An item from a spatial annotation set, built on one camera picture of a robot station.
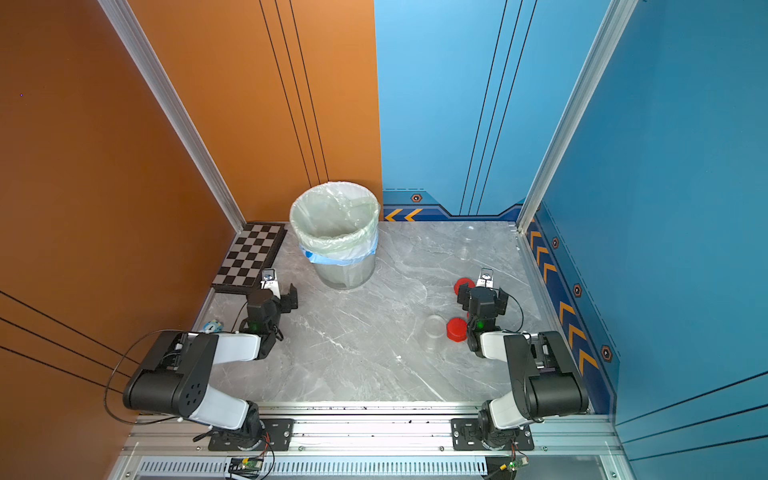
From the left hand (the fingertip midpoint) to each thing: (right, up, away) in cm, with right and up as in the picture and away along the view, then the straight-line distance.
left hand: (277, 282), depth 94 cm
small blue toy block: (-19, -13, -2) cm, 23 cm away
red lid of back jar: (+61, -1, +10) cm, 62 cm away
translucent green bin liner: (+17, +21, +8) cm, 28 cm away
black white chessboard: (-15, +10, +15) cm, 24 cm away
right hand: (+65, -1, 0) cm, 65 cm away
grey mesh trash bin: (+21, +3, 0) cm, 21 cm away
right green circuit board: (+65, -40, -24) cm, 80 cm away
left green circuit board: (+3, -42, -22) cm, 47 cm away
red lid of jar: (+57, -14, -2) cm, 58 cm away
